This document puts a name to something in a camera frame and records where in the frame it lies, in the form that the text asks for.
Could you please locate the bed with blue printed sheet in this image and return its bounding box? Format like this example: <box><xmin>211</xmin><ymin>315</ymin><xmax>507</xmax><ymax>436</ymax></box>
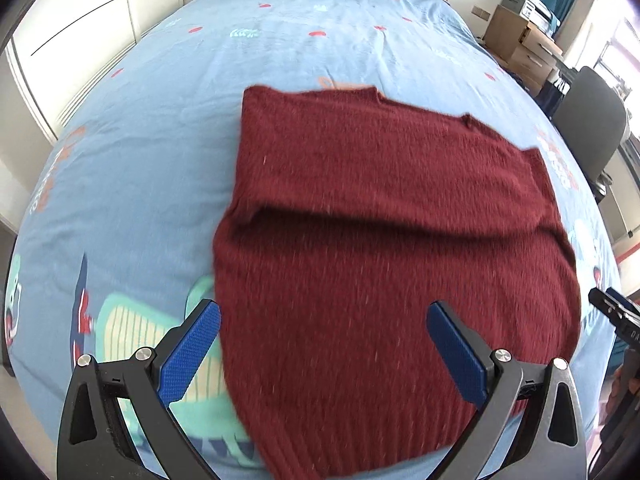
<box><xmin>2</xmin><ymin>0</ymin><xmax>623</xmax><ymax>480</ymax></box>

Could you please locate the dark cloth with white print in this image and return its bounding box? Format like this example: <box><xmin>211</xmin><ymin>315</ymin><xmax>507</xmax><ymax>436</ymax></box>
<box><xmin>541</xmin><ymin>71</ymin><xmax>575</xmax><ymax>112</ymax></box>

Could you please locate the grey office chair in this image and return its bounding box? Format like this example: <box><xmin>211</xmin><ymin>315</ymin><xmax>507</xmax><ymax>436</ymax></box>
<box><xmin>550</xmin><ymin>66</ymin><xmax>632</xmax><ymax>202</ymax></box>

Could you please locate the dark red knitted sweater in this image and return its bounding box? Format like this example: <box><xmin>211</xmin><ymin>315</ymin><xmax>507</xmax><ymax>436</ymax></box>
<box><xmin>212</xmin><ymin>85</ymin><xmax>583</xmax><ymax>480</ymax></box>

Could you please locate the wooden drawer cabinet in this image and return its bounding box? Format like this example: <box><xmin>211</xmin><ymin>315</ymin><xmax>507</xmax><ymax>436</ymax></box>
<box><xmin>484</xmin><ymin>5</ymin><xmax>565</xmax><ymax>97</ymax></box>

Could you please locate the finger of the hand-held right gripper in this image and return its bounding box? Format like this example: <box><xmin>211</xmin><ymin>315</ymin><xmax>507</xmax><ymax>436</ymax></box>
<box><xmin>588</xmin><ymin>287</ymin><xmax>640</xmax><ymax>352</ymax></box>

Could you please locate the white wardrobe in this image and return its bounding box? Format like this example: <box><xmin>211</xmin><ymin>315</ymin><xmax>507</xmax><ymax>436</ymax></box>
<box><xmin>0</xmin><ymin>0</ymin><xmax>202</xmax><ymax>147</ymax></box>

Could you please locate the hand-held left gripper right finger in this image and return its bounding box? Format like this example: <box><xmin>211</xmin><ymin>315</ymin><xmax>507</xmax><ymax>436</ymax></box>
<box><xmin>426</xmin><ymin>301</ymin><xmax>587</xmax><ymax>480</ymax></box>

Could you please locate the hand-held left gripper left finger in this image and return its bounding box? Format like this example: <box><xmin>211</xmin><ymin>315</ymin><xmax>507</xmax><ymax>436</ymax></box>
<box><xmin>56</xmin><ymin>299</ymin><xmax>222</xmax><ymax>480</ymax></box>

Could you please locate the grey printer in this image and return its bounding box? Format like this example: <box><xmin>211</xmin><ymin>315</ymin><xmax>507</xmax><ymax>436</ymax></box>
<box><xmin>500</xmin><ymin>0</ymin><xmax>557</xmax><ymax>37</ymax></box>

